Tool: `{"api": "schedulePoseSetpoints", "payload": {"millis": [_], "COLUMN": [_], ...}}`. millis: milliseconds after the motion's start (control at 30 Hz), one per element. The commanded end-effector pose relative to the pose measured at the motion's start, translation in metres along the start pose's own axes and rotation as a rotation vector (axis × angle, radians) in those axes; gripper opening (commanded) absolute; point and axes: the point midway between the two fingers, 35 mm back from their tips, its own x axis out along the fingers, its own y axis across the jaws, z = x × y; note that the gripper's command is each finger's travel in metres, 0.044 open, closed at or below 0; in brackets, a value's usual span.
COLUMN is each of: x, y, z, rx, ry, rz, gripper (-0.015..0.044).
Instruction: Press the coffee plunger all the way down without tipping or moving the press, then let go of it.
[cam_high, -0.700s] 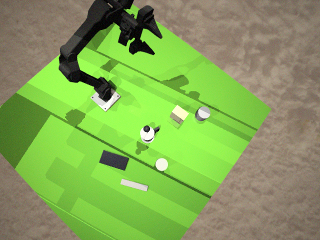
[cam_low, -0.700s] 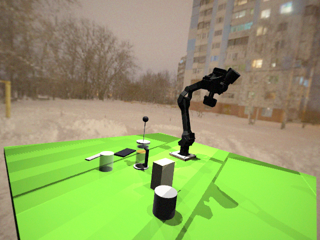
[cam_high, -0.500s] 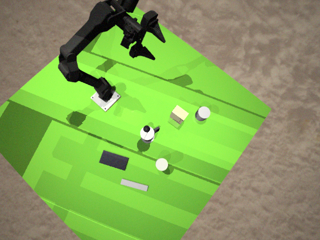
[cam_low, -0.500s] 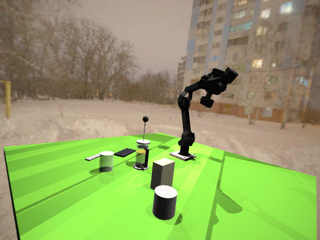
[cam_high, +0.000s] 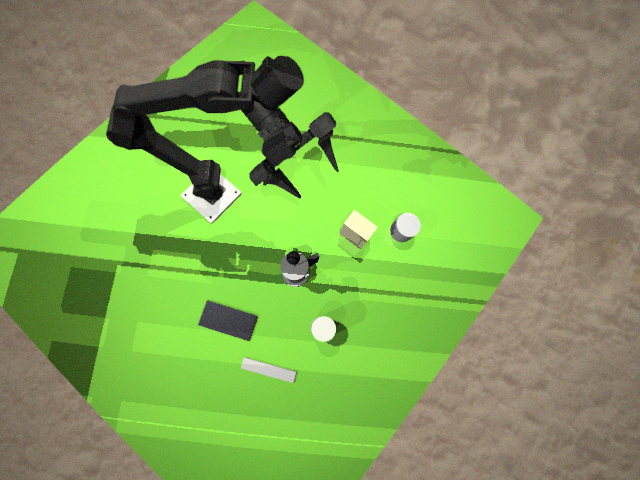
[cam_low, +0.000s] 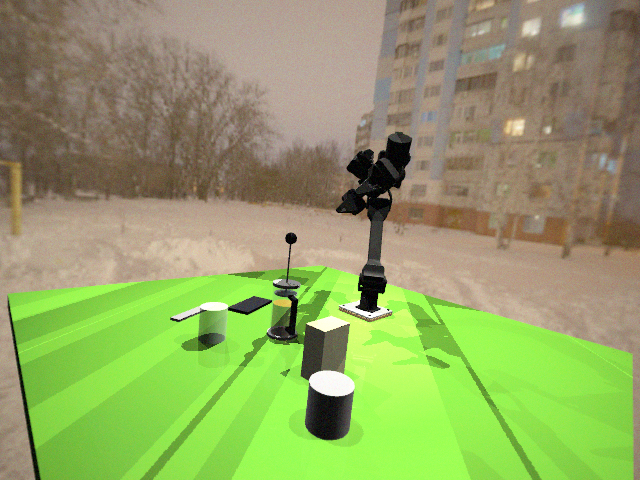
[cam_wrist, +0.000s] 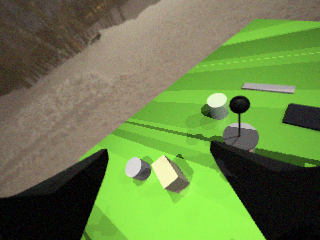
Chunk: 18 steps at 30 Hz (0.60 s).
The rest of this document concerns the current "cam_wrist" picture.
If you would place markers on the black cylinder with white top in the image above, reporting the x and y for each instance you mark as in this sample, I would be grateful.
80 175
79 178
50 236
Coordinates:
138 169

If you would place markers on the glass french press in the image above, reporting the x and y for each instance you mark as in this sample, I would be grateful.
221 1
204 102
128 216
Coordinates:
241 135

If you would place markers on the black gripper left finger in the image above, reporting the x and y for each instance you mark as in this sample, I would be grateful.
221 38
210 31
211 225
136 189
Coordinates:
57 208

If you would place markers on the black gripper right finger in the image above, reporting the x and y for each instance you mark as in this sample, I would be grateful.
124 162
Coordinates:
282 199

